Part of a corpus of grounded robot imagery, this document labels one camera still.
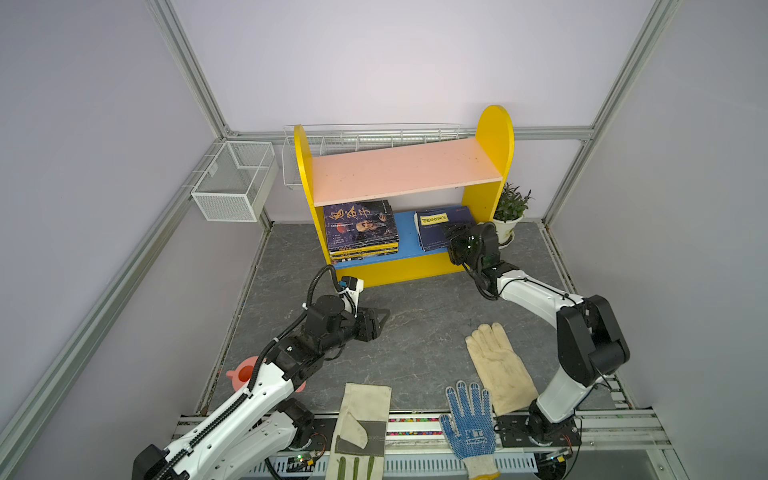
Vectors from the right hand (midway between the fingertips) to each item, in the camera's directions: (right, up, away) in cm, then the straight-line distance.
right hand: (441, 231), depth 89 cm
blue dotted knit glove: (+6, -51, -15) cm, 54 cm away
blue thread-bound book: (-3, +3, +5) cm, 6 cm away
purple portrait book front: (-25, +2, 0) cm, 25 cm away
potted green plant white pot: (+25, +8, +12) cm, 30 cm away
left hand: (-18, -22, -15) cm, 32 cm away
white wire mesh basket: (-68, +18, +13) cm, 72 cm away
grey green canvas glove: (-23, -53, -17) cm, 60 cm away
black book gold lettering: (-24, -6, +1) cm, 24 cm away
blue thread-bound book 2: (-3, -3, +4) cm, 6 cm away
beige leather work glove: (+17, -40, -5) cm, 43 cm away
